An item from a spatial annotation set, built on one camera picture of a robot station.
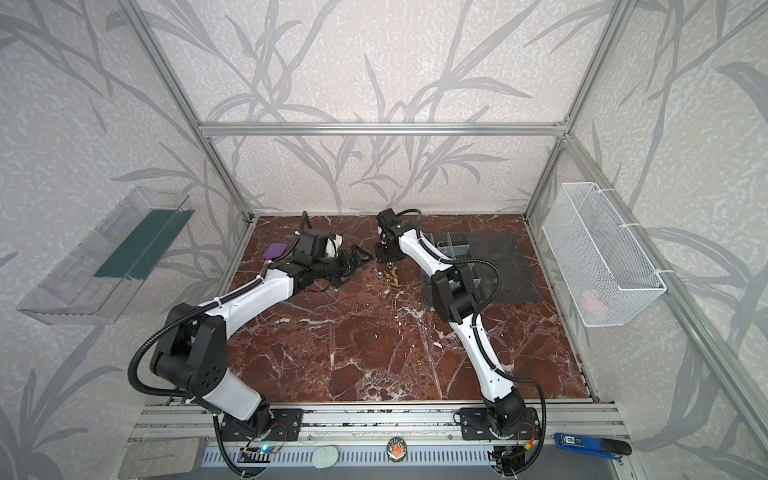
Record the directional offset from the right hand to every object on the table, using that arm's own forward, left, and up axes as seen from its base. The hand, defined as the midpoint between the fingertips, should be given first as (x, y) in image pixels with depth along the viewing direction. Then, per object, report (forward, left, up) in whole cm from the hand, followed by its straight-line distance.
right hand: (384, 248), depth 106 cm
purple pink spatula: (+1, +41, -2) cm, 41 cm away
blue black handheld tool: (-59, -58, -6) cm, 83 cm away
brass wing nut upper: (-11, -3, -2) cm, 11 cm away
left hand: (-14, +3, +15) cm, 21 cm away
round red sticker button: (-59, -5, -2) cm, 59 cm away
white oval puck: (-61, +11, 0) cm, 62 cm away
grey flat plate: (-61, +48, +2) cm, 78 cm away
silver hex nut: (-10, +1, -2) cm, 10 cm away
